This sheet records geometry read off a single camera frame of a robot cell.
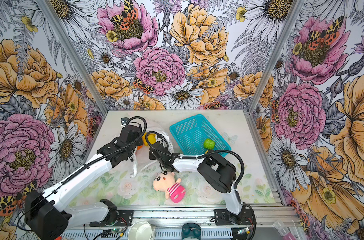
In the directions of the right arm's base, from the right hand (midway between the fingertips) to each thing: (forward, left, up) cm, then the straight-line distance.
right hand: (152, 152), depth 89 cm
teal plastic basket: (+19, -23, -9) cm, 31 cm away
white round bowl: (-37, +2, -8) cm, 38 cm away
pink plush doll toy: (-18, -9, 0) cm, 20 cm away
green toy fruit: (+6, -34, -3) cm, 35 cm away
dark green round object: (-39, -21, +1) cm, 44 cm away
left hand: (+1, +7, +13) cm, 15 cm away
